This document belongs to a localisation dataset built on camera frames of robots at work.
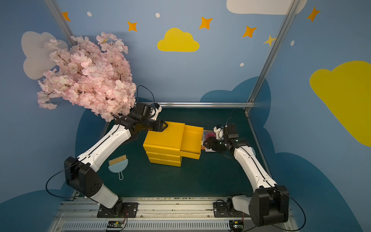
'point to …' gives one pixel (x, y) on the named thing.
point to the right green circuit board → (236, 225)
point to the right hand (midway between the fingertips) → (208, 143)
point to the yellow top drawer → (192, 141)
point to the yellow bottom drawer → (165, 162)
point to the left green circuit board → (115, 224)
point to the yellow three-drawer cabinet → (178, 140)
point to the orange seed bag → (204, 138)
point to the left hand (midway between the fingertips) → (163, 123)
